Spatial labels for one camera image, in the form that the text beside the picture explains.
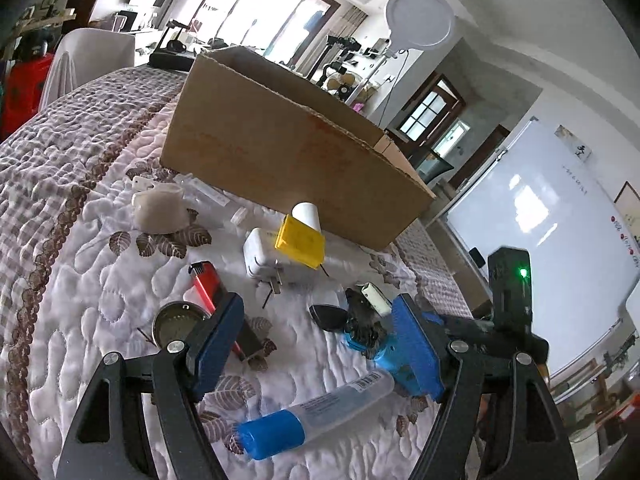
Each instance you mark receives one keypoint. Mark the small yellow box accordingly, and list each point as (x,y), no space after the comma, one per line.
(300,242)

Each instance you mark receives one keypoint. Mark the black bag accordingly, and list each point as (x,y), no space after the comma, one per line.
(170,60)

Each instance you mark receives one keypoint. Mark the cardboard box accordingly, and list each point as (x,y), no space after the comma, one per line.
(280,160)

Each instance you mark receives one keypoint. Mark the small white usb stick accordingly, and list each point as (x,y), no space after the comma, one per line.
(375,299)

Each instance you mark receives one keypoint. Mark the whiteboard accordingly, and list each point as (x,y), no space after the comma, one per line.
(550,240)

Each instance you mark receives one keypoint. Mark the black camera tripod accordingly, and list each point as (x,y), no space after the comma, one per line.
(335,57)

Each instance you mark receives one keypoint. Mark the quilted leaf print bedspread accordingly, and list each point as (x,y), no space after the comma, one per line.
(100,260)

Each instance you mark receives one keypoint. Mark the blue plastic tool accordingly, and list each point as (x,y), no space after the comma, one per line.
(382,358)

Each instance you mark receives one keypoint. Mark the blue and clear tube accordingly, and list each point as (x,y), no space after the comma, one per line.
(272,432)

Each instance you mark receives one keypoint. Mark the small white clip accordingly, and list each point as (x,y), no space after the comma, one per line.
(141,183)

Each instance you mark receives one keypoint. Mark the black teardrop-shaped fob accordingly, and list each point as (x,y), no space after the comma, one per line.
(327,316)

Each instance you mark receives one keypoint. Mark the white plug adapter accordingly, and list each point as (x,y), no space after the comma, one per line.
(262,255)

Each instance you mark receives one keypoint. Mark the red lighter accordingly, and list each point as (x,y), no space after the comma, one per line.
(205,287)

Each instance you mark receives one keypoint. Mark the small wall picture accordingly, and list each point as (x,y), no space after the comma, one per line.
(572,142)

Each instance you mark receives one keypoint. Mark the white plastic cylinder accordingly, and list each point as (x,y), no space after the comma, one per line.
(306,212)

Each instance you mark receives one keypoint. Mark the black office chair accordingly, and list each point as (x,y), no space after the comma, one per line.
(430,165)

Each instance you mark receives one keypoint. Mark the black whiteboard eraser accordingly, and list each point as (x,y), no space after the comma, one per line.
(476,256)

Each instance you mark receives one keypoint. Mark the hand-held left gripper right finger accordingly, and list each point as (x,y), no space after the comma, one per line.
(417,350)

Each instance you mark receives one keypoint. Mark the framed wall picture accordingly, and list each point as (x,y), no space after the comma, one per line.
(629,202)

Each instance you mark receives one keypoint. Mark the white covered chair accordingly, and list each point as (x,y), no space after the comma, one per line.
(85,60)

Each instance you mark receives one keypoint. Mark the electric fan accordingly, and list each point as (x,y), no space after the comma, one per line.
(345,84)

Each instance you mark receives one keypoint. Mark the clear plastic tube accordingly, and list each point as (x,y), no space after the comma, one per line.
(205,192)

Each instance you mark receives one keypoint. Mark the round metal tin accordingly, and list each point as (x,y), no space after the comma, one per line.
(172,327)

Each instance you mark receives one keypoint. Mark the wooden door with glass panes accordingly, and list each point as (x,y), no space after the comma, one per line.
(425,110)

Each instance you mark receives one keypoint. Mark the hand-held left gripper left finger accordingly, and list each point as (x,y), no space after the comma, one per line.
(220,335)

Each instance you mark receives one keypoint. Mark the red container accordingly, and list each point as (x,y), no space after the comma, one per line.
(25,90)

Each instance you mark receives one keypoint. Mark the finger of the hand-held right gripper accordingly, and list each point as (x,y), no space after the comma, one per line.
(472,332)

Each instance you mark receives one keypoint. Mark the small clear plastic bottle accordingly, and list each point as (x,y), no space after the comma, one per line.
(238,216)

